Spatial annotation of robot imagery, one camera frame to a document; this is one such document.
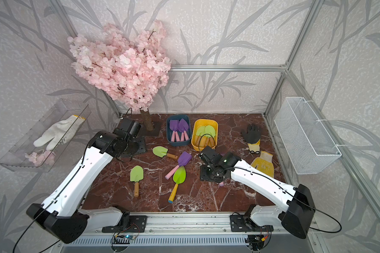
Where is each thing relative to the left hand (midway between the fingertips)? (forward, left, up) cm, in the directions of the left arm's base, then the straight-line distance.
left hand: (144, 148), depth 73 cm
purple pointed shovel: (+34, -13, -21) cm, 42 cm away
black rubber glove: (+26, -62, -22) cm, 71 cm away
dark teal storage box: (+36, -18, -18) cm, 44 cm away
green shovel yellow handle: (-5, -15, -24) cm, 28 cm away
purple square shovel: (+23, -11, -22) cm, 34 cm away
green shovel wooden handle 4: (-3, +10, -23) cm, 26 cm away
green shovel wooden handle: (+27, -34, -22) cm, 49 cm away
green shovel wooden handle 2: (+23, -30, -21) cm, 44 cm away
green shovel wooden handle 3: (+12, -2, -23) cm, 26 cm away
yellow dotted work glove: (+4, -65, -22) cm, 69 cm away
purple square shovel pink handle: (+7, -16, -24) cm, 29 cm away
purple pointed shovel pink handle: (+27, -16, -22) cm, 38 cm away
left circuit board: (-33, +6, -23) cm, 40 cm away
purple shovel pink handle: (+33, -8, -22) cm, 40 cm away
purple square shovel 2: (-9, -39, -22) cm, 45 cm away
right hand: (-10, -27, -10) cm, 31 cm away
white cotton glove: (+3, +35, +8) cm, 36 cm away
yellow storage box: (+33, -25, -18) cm, 45 cm away
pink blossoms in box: (-10, +35, +9) cm, 38 cm away
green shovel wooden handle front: (+28, -27, -22) cm, 45 cm away
